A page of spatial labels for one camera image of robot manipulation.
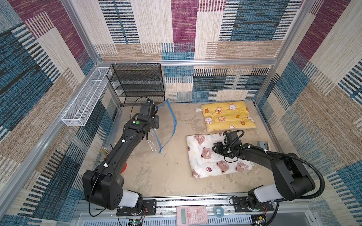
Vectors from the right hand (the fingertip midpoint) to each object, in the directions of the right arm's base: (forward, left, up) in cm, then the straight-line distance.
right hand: (215, 150), depth 92 cm
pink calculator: (-34, +17, 0) cm, 38 cm away
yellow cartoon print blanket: (+28, -13, +1) cm, 31 cm away
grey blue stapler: (+3, -33, +1) cm, 33 cm away
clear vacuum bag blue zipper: (+15, +35, -1) cm, 39 cm away
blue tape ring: (-33, +2, -1) cm, 34 cm away
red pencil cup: (-10, +57, -1) cm, 58 cm away
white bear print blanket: (-8, +8, 0) cm, 11 cm away
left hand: (+10, +38, +22) cm, 45 cm away
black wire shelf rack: (+47, +55, +19) cm, 75 cm away
